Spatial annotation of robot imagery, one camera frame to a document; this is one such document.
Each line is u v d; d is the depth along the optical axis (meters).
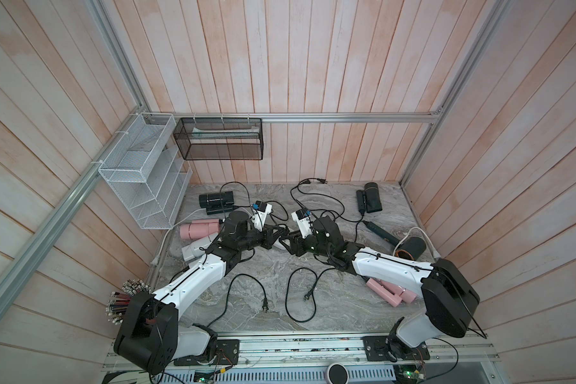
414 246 0.93
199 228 0.97
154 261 0.97
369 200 1.10
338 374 0.66
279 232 0.79
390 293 0.82
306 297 0.84
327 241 0.64
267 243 0.72
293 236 0.73
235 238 0.63
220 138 1.02
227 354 0.73
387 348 0.67
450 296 0.44
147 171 0.71
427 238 1.04
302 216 0.72
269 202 1.12
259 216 0.68
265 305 0.82
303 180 1.23
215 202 1.10
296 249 0.72
